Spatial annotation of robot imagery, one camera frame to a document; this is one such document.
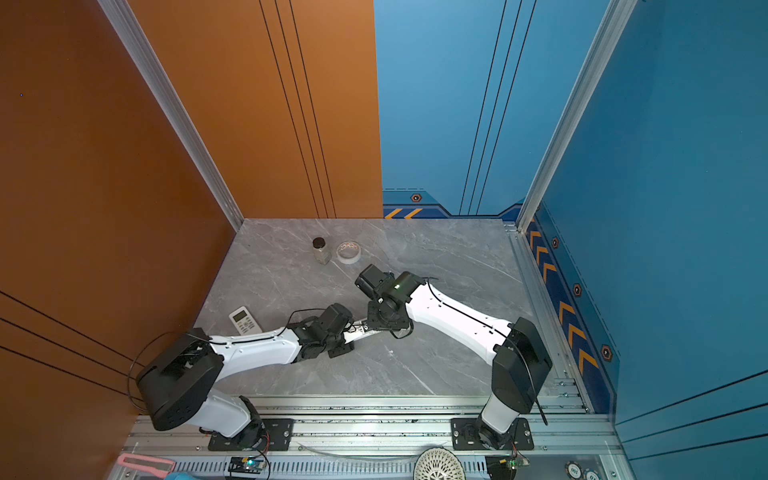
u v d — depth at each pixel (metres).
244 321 0.92
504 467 0.70
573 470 0.69
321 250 1.02
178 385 0.44
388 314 0.55
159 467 0.68
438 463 0.68
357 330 0.78
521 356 0.41
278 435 0.74
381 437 0.74
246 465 0.71
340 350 0.79
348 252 1.10
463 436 0.72
